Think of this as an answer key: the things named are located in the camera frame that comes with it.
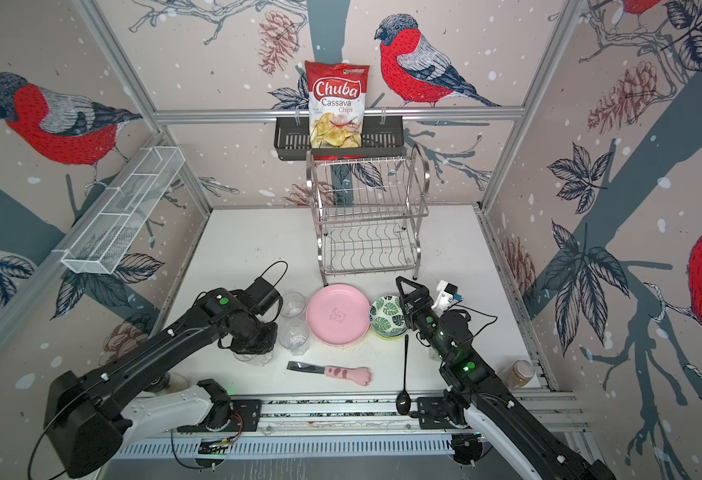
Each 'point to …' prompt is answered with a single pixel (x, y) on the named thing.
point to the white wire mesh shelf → (122, 209)
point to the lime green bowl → (391, 338)
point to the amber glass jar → (517, 375)
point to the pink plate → (338, 315)
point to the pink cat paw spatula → (360, 375)
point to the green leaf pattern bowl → (386, 317)
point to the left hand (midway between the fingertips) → (271, 350)
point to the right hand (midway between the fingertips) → (391, 293)
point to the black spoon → (403, 403)
